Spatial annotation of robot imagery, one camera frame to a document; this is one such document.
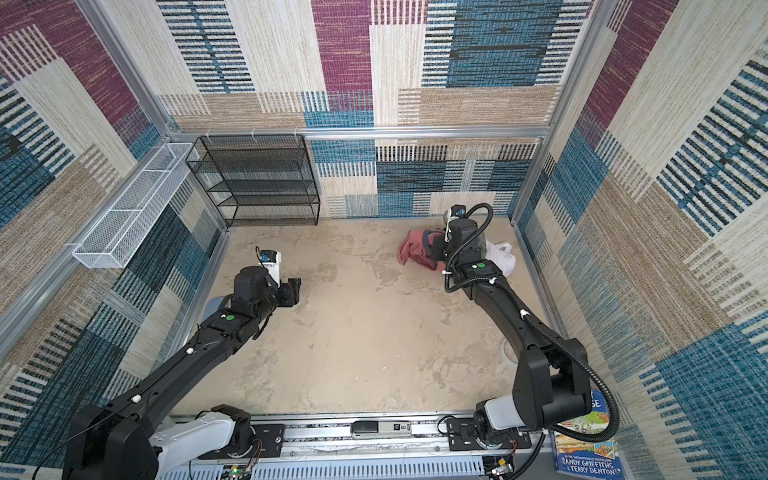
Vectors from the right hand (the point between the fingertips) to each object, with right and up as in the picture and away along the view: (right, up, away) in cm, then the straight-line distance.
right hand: (441, 240), depth 85 cm
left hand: (-42, -10, -2) cm, 43 cm away
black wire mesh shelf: (-61, +22, +23) cm, 69 cm away
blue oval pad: (-72, -21, +12) cm, 75 cm away
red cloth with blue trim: (-6, -2, +11) cm, 13 cm away
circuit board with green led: (-51, -55, -14) cm, 76 cm away
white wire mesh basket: (-79, -1, -15) cm, 81 cm away
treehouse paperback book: (+27, -50, -17) cm, 59 cm away
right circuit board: (+12, -54, -14) cm, 57 cm away
